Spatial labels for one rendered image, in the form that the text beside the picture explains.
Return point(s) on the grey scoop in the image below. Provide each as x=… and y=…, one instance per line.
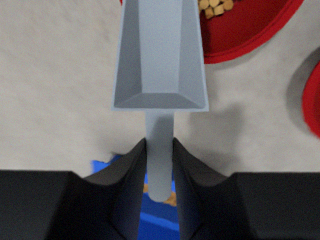
x=160, y=70

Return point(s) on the dark red bowl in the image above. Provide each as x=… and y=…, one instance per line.
x=245, y=27
x=310, y=107

